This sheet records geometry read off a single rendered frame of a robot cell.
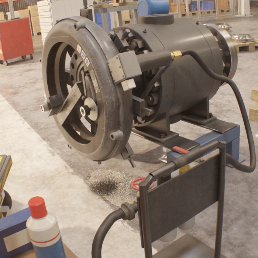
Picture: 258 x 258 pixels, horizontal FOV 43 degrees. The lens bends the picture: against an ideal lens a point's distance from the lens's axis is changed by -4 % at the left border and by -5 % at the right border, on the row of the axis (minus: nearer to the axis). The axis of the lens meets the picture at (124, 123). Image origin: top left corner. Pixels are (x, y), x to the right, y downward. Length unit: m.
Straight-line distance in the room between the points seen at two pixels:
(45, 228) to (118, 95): 0.87
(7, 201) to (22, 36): 5.49
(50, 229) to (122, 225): 1.04
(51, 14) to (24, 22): 1.68
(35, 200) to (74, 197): 1.30
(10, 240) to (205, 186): 0.69
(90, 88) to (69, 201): 0.71
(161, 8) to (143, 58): 0.89
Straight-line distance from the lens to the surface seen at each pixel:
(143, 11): 2.26
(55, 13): 5.51
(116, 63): 1.37
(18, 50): 7.07
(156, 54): 1.48
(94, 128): 1.87
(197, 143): 1.85
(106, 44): 1.48
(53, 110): 1.83
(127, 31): 1.45
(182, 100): 1.88
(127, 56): 1.37
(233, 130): 2.09
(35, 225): 0.69
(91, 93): 1.55
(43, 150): 2.64
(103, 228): 1.01
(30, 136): 2.96
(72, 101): 1.69
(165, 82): 1.72
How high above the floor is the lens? 1.05
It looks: 21 degrees down
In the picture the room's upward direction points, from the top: 6 degrees counter-clockwise
